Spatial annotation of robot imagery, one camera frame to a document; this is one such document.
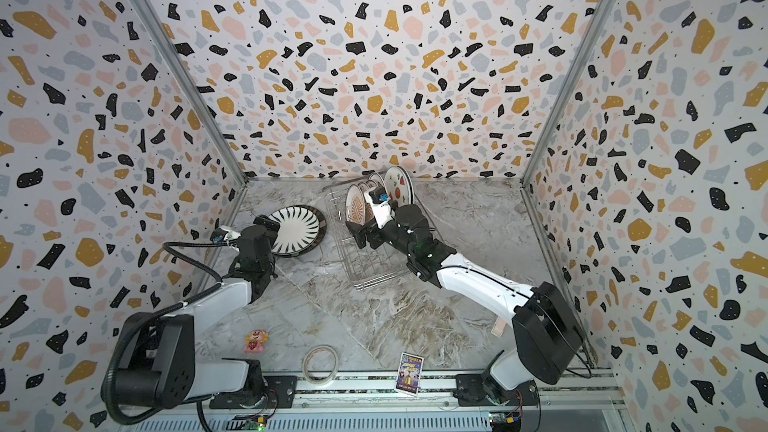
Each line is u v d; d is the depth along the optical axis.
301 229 1.04
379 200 0.65
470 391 0.73
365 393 0.76
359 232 0.67
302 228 1.04
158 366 0.42
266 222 0.80
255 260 0.68
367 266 0.97
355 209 1.01
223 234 0.75
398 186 1.02
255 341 0.79
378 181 1.00
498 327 0.82
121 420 0.38
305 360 0.78
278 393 0.73
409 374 0.76
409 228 0.58
